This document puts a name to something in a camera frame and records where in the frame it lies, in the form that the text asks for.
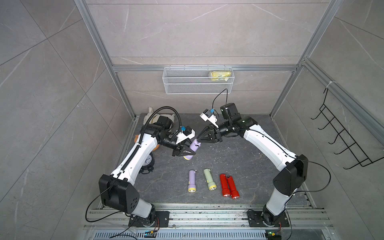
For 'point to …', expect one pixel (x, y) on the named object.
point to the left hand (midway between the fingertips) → (194, 148)
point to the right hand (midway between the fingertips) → (199, 141)
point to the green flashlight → (211, 184)
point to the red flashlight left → (224, 182)
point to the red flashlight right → (235, 193)
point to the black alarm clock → (148, 167)
